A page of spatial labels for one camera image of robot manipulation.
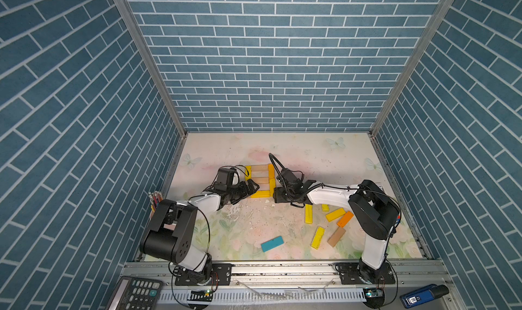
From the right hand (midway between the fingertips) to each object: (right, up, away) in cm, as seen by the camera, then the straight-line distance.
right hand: (278, 195), depth 94 cm
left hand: (-10, +3, -2) cm, 10 cm away
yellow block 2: (-3, +5, +4) cm, 7 cm away
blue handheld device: (+49, -28, -26) cm, 62 cm away
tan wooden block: (-9, +12, +7) cm, 16 cm away
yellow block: (-13, +12, -9) cm, 20 cm away
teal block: (-4, -17, -13) cm, 22 cm away
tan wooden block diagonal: (-9, +7, +7) cm, 13 cm away
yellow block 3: (-8, +1, 0) cm, 8 cm away
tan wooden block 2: (+24, -15, -11) cm, 30 cm away
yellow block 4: (+16, -15, -11) cm, 24 cm away
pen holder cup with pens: (-48, +3, -17) cm, 51 cm away
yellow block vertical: (+13, -7, -5) cm, 16 cm away
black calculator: (-50, -27, -25) cm, 62 cm away
